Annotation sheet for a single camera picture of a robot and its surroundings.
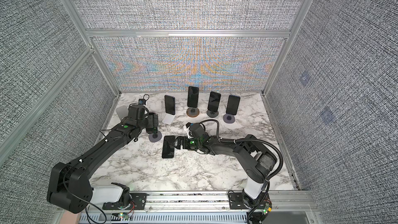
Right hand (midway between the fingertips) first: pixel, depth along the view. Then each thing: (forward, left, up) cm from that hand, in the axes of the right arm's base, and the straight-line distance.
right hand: (177, 144), depth 86 cm
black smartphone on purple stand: (+24, -33, +5) cm, 42 cm away
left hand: (+12, +15, +10) cm, 22 cm away
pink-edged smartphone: (+4, +11, +15) cm, 19 cm away
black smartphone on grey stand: (+27, -22, +5) cm, 35 cm away
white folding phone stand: (+21, +8, -4) cm, 23 cm away
